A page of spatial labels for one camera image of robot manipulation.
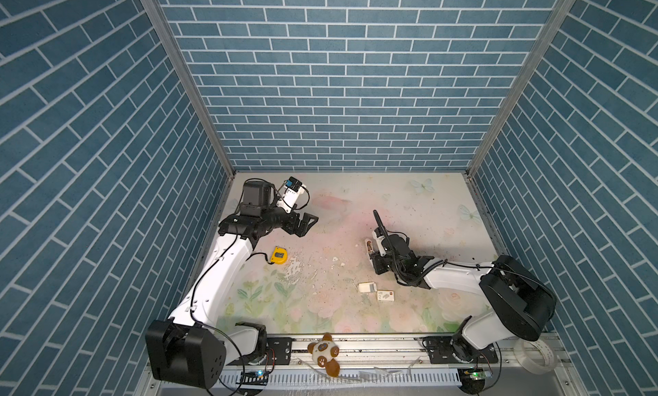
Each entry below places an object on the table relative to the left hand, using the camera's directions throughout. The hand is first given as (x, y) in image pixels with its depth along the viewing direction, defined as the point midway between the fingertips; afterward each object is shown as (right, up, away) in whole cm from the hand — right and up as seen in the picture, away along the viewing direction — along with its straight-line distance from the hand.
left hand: (305, 211), depth 77 cm
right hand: (+21, -16, +14) cm, 30 cm away
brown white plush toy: (+6, -39, -6) cm, 40 cm away
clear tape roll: (+62, -41, -5) cm, 75 cm away
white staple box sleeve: (+26, -28, +6) cm, 38 cm away
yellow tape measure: (-11, -17, +14) cm, 25 cm away
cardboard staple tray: (+20, -27, +9) cm, 35 cm away
